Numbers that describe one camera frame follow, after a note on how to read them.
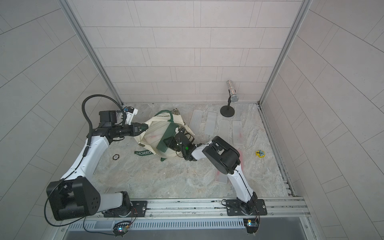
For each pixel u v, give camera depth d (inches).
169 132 35.9
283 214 28.3
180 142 28.4
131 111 27.7
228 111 43.8
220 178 30.8
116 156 34.7
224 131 39.2
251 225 26.8
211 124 41.0
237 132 39.2
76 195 15.5
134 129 26.7
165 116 33.1
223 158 21.0
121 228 25.1
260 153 35.0
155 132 36.7
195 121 41.5
